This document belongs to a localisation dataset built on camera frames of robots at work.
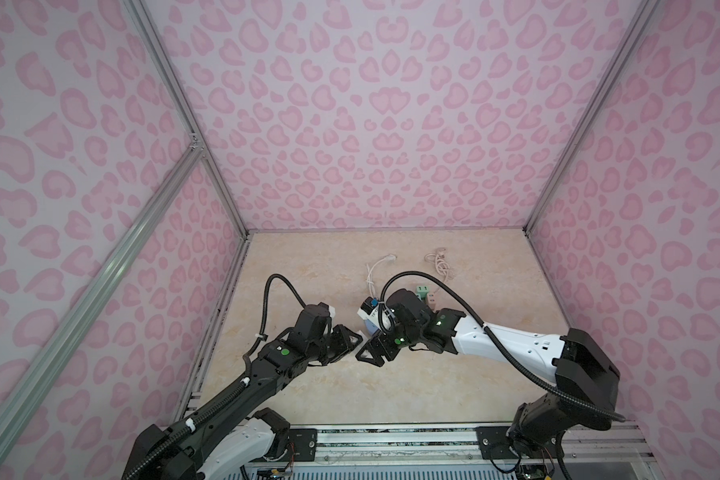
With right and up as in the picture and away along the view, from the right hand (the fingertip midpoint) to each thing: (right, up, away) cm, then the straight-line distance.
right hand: (363, 348), depth 76 cm
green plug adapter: (+18, +12, +18) cm, 28 cm away
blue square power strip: (+2, +7, -6) cm, 10 cm away
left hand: (+1, +1, +1) cm, 2 cm away
